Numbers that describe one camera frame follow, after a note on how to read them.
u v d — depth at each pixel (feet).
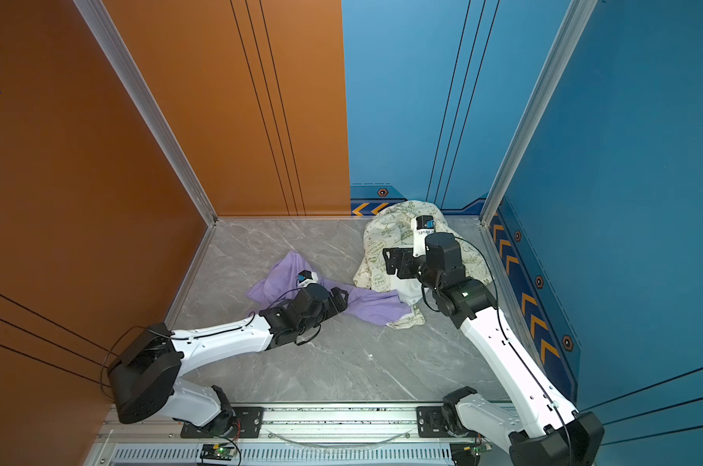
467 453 2.31
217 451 2.32
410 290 2.98
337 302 2.48
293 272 3.22
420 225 2.01
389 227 3.47
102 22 2.32
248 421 2.43
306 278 2.50
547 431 1.21
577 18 2.29
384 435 2.38
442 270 1.69
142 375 1.42
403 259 2.04
